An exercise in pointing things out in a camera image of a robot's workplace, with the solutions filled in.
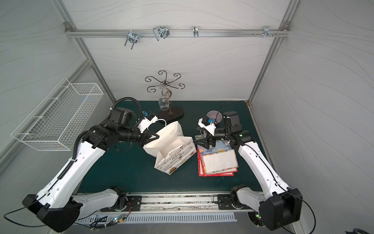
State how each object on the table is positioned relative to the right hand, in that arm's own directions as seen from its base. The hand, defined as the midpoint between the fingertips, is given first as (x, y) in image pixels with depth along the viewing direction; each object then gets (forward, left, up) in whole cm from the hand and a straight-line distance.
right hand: (197, 133), depth 72 cm
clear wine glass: (+26, +22, -4) cm, 35 cm away
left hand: (-5, +19, +4) cm, 20 cm away
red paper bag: (-11, -2, -25) cm, 27 cm away
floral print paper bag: (-3, -15, -22) cm, 26 cm away
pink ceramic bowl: (+30, -14, -22) cm, 40 cm away
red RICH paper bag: (-12, -5, -24) cm, 27 cm away
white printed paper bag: (0, +16, -17) cm, 23 cm away
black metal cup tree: (+32, +21, -23) cm, 45 cm away
